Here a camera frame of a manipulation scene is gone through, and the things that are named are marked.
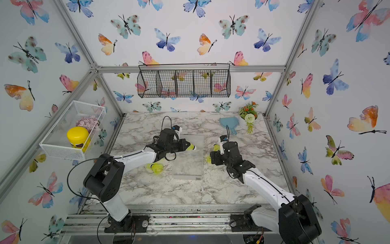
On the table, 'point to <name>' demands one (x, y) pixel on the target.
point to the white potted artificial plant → (248, 117)
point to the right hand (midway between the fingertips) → (218, 150)
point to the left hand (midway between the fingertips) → (192, 142)
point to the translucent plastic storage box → (188, 164)
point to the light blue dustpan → (232, 122)
